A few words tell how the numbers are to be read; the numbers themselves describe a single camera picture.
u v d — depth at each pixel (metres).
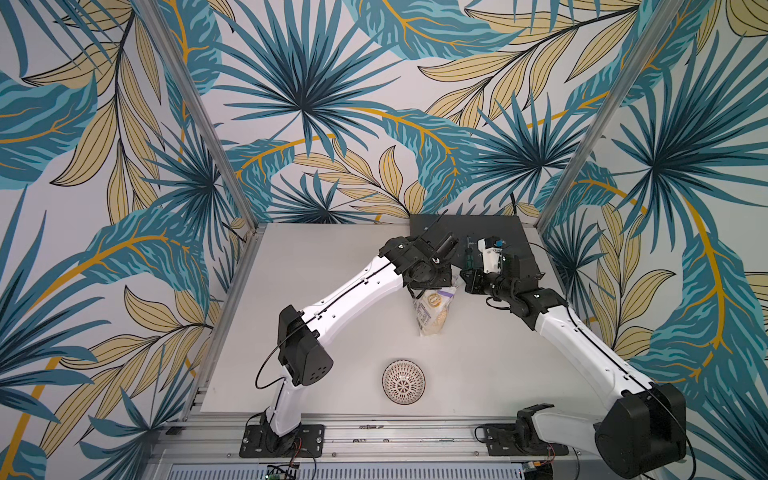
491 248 0.72
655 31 0.70
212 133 0.91
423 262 0.54
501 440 0.73
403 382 0.82
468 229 1.18
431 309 0.82
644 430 0.40
